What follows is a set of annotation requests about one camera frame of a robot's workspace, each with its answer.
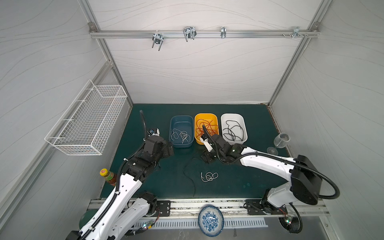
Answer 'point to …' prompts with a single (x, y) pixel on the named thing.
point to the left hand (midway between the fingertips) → (166, 142)
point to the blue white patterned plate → (211, 221)
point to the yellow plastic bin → (208, 117)
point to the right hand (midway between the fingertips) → (205, 149)
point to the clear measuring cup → (280, 139)
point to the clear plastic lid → (272, 150)
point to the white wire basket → (85, 126)
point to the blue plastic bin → (181, 131)
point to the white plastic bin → (240, 118)
